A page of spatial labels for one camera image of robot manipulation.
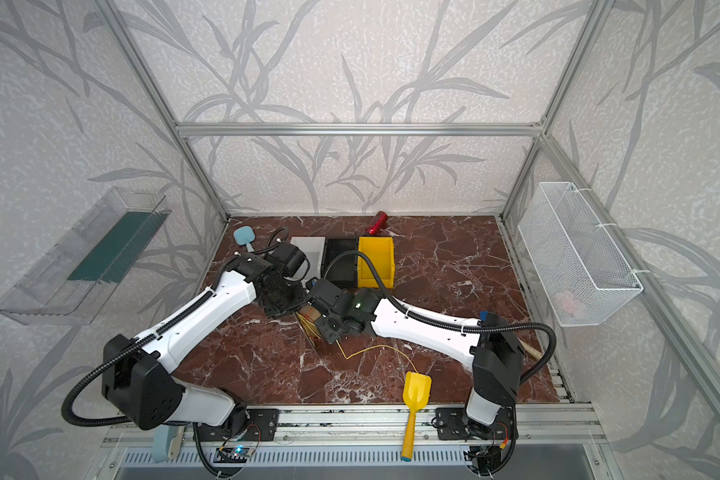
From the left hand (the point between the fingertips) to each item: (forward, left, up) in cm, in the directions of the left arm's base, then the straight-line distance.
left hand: (308, 300), depth 80 cm
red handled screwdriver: (+40, -18, -13) cm, 46 cm away
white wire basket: (-4, -61, +21) cm, 65 cm away
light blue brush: (+35, +33, -16) cm, 51 cm away
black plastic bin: (+16, -8, -10) cm, 21 cm away
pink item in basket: (-4, -66, +7) cm, 67 cm away
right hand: (-4, -6, +1) cm, 7 cm away
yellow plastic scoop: (-20, -29, -14) cm, 38 cm away
